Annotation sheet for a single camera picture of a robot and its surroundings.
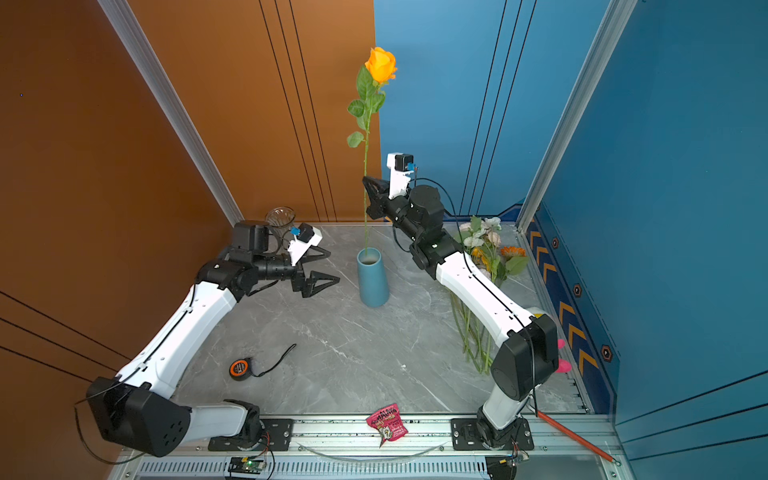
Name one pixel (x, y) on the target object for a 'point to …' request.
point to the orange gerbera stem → (514, 261)
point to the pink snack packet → (387, 422)
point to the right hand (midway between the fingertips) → (362, 178)
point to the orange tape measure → (240, 369)
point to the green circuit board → (246, 465)
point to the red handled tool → (558, 425)
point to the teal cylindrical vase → (373, 283)
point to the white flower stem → (483, 232)
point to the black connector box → (501, 467)
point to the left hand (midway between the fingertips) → (332, 263)
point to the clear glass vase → (278, 219)
